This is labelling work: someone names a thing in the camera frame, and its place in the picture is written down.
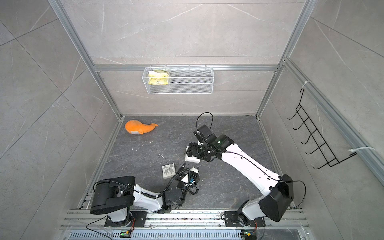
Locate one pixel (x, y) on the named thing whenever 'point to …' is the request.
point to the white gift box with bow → (168, 170)
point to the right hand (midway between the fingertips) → (192, 154)
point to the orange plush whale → (135, 127)
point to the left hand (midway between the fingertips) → (191, 164)
